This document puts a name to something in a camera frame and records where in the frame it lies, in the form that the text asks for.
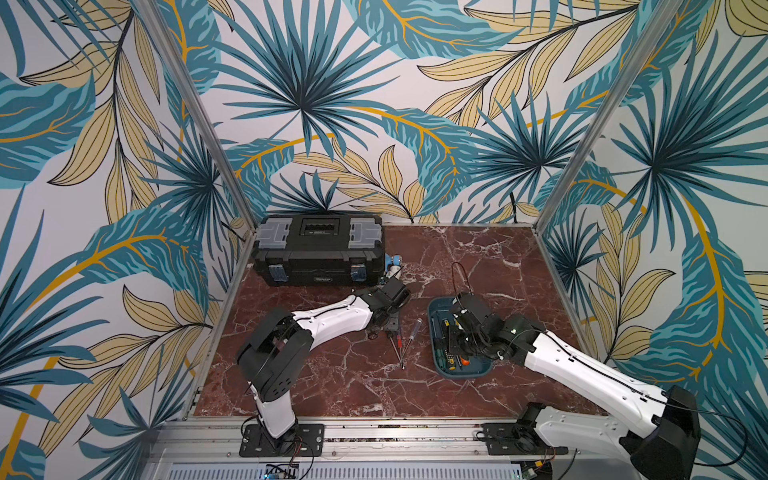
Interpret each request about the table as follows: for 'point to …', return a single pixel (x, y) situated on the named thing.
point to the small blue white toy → (392, 264)
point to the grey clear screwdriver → (413, 334)
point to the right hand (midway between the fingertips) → (444, 341)
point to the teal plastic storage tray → (447, 364)
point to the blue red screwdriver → (400, 346)
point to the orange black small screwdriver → (464, 362)
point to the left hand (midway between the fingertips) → (386, 322)
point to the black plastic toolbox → (319, 250)
